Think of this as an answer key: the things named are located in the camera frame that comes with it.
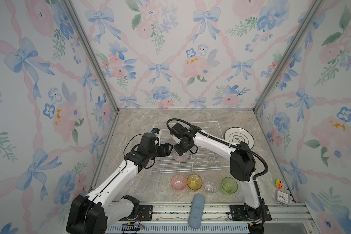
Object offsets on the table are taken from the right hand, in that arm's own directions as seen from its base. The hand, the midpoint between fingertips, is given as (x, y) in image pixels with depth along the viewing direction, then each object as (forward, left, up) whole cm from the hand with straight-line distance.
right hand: (180, 148), depth 90 cm
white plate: (+13, -39, -4) cm, 41 cm away
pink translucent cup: (-18, +1, -6) cm, 19 cm away
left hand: (-3, +7, +9) cm, 12 cm away
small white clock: (-25, -55, -7) cm, 61 cm away
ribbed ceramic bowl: (-6, -1, -2) cm, 6 cm away
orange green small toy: (-18, -55, -6) cm, 59 cm away
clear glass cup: (-20, -18, -7) cm, 28 cm away
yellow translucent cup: (-18, -8, -5) cm, 21 cm away
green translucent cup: (-20, -28, -7) cm, 35 cm away
